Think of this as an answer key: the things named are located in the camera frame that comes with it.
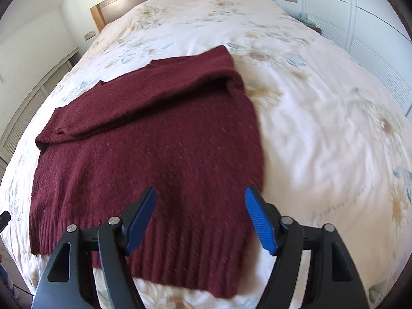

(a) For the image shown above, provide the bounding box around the beige wall socket left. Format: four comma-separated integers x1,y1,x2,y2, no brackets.
84,30,96,40

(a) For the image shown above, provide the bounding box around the white louvered wardrobe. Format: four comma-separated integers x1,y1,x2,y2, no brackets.
302,0,411,116

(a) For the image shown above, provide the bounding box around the wooden bedside table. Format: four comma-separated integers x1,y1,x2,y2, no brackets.
296,16,322,34

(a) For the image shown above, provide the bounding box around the dark red knitted sweater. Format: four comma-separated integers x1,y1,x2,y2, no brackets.
29,46,264,298

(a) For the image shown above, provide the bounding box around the floral white bed quilt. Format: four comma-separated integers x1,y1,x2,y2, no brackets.
1,0,411,308

